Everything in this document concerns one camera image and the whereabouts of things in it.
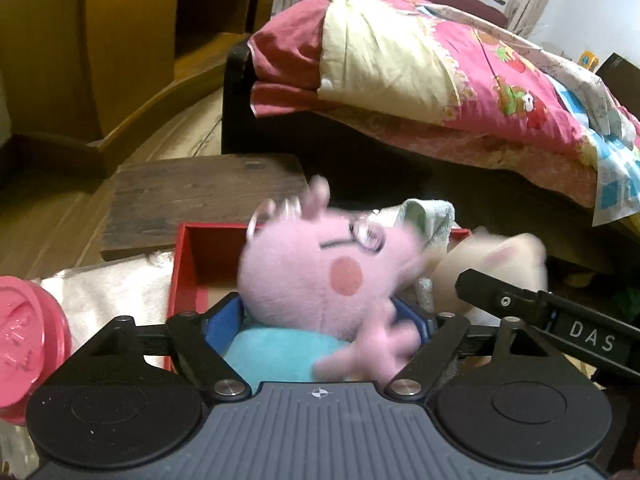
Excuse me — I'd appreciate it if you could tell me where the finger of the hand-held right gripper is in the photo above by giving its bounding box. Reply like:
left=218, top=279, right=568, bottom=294
left=455, top=268, right=551, bottom=322

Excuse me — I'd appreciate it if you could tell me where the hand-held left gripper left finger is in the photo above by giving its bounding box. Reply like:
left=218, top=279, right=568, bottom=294
left=59, top=291, right=253, bottom=403

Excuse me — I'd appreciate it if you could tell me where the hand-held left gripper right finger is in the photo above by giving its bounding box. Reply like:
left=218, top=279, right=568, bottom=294
left=385, top=300, right=567, bottom=401

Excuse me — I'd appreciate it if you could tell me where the cream plush toy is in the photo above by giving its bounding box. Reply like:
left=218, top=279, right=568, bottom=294
left=430, top=227, right=549, bottom=332

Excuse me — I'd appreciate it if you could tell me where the red cardboard box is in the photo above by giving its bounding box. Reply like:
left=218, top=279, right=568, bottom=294
left=165, top=222, right=473, bottom=374

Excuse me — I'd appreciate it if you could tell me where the light green towel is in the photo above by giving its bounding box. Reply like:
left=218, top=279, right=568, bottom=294
left=372, top=199, right=457, bottom=311

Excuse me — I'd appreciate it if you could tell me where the pink pig plush toy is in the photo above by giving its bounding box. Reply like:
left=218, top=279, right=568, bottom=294
left=222, top=176, right=433, bottom=386

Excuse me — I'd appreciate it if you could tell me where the dark wooden stool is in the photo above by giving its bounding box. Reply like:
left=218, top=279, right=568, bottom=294
left=100, top=154, right=309, bottom=264

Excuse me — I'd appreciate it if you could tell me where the blue white patterned sheet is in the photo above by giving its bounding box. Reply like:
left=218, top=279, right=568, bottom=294
left=545, top=55, right=640, bottom=228

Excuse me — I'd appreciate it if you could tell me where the red lidded tumbler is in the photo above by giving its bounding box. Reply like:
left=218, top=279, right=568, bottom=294
left=0, top=275, right=74, bottom=428

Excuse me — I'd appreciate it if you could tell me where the dark board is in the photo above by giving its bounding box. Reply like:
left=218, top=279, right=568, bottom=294
left=597, top=52, right=640, bottom=112

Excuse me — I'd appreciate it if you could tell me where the wooden cabinet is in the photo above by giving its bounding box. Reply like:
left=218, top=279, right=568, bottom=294
left=0, top=0, right=282, bottom=177

